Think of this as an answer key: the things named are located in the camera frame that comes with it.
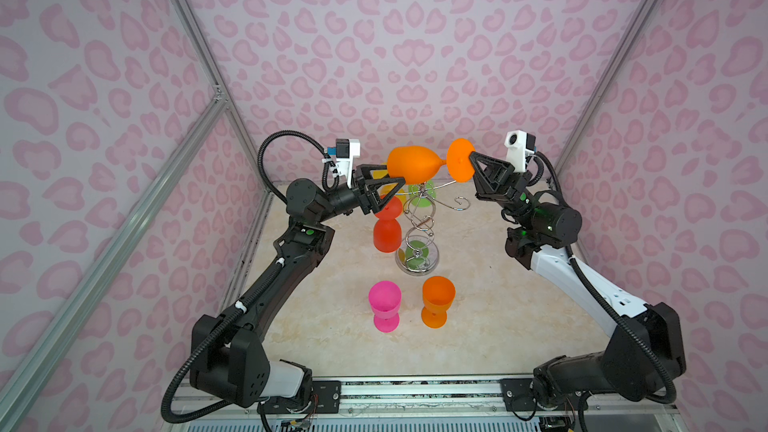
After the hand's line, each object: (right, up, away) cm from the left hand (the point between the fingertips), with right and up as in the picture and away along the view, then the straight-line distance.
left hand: (402, 174), depth 60 cm
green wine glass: (+5, -4, +15) cm, 16 cm away
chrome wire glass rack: (+6, -22, +38) cm, 44 cm away
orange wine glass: (+10, -29, +17) cm, 34 cm away
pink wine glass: (-4, -31, +18) cm, 36 cm away
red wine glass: (-3, -12, +18) cm, 22 cm away
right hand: (+12, 0, -9) cm, 15 cm away
